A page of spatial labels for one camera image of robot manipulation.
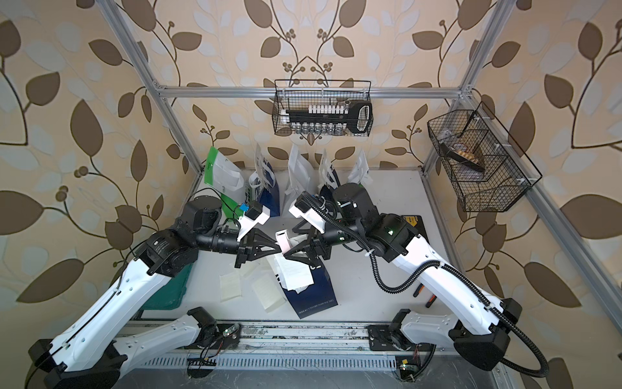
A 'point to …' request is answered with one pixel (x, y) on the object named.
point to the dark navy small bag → (328, 174)
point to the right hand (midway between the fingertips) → (291, 241)
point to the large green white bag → (225, 177)
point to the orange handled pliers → (431, 300)
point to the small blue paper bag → (263, 184)
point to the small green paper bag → (360, 173)
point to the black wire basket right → (486, 168)
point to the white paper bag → (304, 176)
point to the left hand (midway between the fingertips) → (276, 245)
